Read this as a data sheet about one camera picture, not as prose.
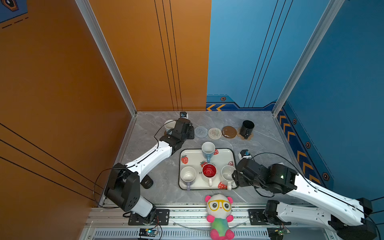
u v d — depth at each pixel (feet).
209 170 2.85
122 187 1.41
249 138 3.44
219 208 2.29
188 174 2.84
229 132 3.52
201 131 3.55
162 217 2.43
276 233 2.32
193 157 3.12
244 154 2.04
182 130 2.07
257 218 2.38
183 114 2.42
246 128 3.25
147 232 2.33
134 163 1.54
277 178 1.48
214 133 3.48
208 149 3.05
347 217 1.27
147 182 2.71
